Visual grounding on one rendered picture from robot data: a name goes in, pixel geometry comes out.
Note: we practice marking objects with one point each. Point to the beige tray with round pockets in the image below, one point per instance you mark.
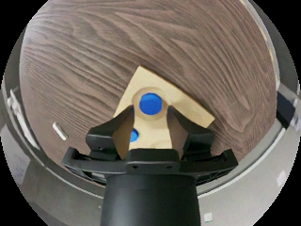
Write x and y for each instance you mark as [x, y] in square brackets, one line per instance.
[153, 128]

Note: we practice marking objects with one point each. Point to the blue disc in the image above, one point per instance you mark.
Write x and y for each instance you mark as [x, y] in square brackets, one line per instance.
[150, 103]
[134, 136]

